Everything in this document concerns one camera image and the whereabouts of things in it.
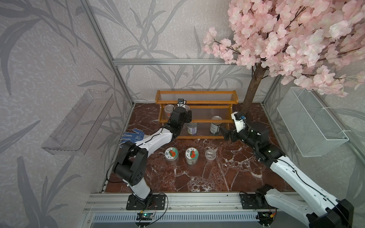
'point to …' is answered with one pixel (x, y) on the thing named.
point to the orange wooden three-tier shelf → (201, 114)
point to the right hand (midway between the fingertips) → (227, 122)
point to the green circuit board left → (144, 216)
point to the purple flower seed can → (192, 128)
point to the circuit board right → (265, 217)
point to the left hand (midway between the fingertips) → (186, 109)
